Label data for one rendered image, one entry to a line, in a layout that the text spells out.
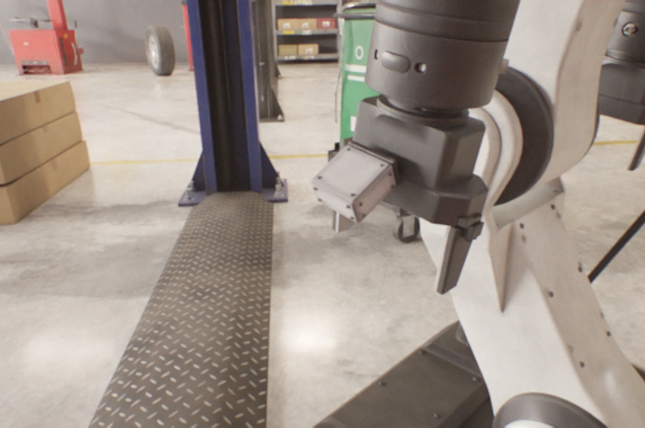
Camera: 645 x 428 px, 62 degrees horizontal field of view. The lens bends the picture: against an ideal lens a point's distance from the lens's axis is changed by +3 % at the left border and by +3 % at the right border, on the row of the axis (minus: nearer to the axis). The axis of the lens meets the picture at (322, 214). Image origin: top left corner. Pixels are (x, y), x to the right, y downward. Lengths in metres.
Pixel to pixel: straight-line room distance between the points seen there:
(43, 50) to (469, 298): 8.51
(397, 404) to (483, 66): 0.58
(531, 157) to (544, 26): 0.11
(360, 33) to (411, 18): 1.53
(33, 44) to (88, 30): 1.56
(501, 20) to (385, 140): 0.10
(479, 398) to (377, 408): 0.16
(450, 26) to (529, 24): 0.21
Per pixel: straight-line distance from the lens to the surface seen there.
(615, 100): 0.77
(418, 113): 0.36
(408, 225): 1.79
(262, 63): 4.10
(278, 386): 1.17
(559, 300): 0.61
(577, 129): 0.58
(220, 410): 1.08
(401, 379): 0.87
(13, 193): 2.36
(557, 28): 0.52
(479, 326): 0.63
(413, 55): 0.34
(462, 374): 0.90
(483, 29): 0.34
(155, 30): 7.88
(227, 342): 1.25
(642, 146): 0.78
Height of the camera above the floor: 0.72
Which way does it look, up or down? 20 degrees down
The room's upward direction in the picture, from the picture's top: 1 degrees counter-clockwise
